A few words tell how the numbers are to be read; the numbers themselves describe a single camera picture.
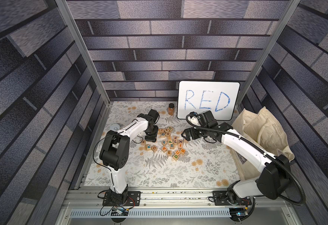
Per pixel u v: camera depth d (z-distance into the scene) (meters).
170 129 1.00
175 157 0.87
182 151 0.89
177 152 0.88
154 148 0.90
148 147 0.91
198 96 0.95
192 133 0.71
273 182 0.40
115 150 0.50
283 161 0.42
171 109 1.06
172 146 0.92
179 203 0.73
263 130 0.78
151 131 0.79
